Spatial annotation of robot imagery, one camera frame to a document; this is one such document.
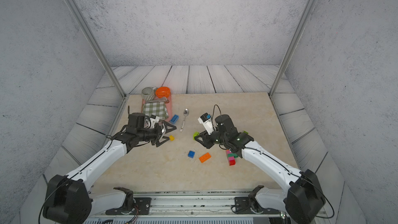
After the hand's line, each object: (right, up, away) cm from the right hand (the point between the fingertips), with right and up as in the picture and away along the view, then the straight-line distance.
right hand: (198, 137), depth 75 cm
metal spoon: (-10, +10, +33) cm, 36 cm away
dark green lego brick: (+19, -12, +12) cm, 25 cm away
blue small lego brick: (-4, -12, +14) cm, 19 cm away
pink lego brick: (+18, -13, +12) cm, 25 cm away
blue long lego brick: (-17, +6, +29) cm, 34 cm away
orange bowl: (-28, +25, +43) cm, 57 cm away
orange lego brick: (+3, -14, +14) cm, 20 cm away
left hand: (-12, +1, +3) cm, 12 cm away
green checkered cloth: (-30, +13, +36) cm, 49 cm away
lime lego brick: (+19, +5, -15) cm, 25 cm away
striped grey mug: (-39, +25, +42) cm, 62 cm away
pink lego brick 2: (+17, -12, +18) cm, 28 cm away
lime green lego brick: (-1, +2, -1) cm, 2 cm away
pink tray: (-23, +15, +39) cm, 47 cm away
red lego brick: (+18, -14, +12) cm, 26 cm away
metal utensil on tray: (-31, +19, +40) cm, 54 cm away
